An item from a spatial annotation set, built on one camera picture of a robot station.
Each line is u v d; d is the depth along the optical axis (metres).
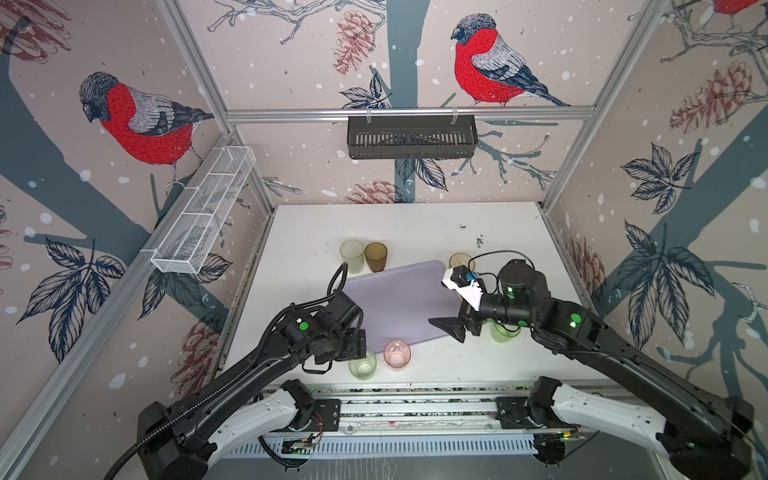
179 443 0.38
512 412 0.74
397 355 0.83
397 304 0.99
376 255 1.00
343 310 0.57
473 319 0.54
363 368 0.81
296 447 0.71
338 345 0.62
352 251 0.99
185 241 0.71
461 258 0.95
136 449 0.37
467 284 0.53
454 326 0.55
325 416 0.73
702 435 0.39
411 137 1.04
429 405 0.77
